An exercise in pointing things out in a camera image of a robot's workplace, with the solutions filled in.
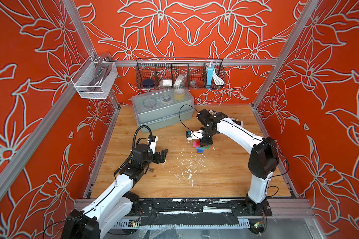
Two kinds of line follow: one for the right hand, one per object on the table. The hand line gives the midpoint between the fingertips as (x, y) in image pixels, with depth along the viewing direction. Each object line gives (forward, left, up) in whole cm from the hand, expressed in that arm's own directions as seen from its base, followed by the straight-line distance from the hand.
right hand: (199, 139), depth 86 cm
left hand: (-5, +23, 0) cm, 24 cm away
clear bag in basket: (+29, +12, +20) cm, 37 cm away
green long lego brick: (-5, -3, 0) cm, 6 cm away
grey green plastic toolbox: (+16, +26, +9) cm, 32 cm away
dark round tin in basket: (+33, +33, +17) cm, 49 cm away
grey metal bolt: (-15, +28, -10) cm, 33 cm away
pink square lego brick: (-2, +3, -3) cm, 4 cm away
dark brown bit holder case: (+24, -31, -11) cm, 40 cm away
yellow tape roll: (+32, +13, +8) cm, 35 cm away
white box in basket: (+26, +20, +22) cm, 39 cm away
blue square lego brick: (-2, -1, -10) cm, 10 cm away
